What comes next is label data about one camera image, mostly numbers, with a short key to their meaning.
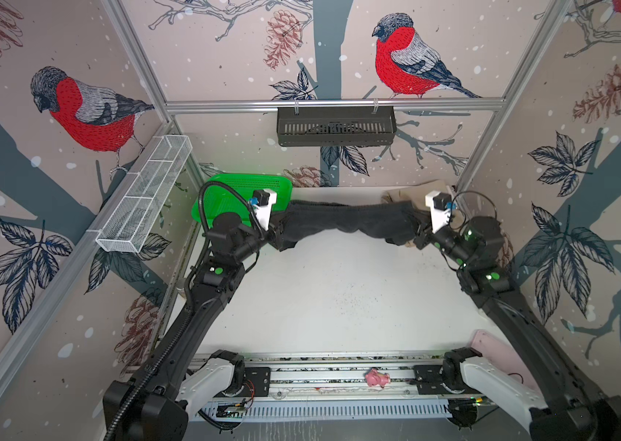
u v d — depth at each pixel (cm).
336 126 107
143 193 79
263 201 60
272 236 61
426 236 61
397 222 69
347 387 73
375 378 72
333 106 90
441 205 56
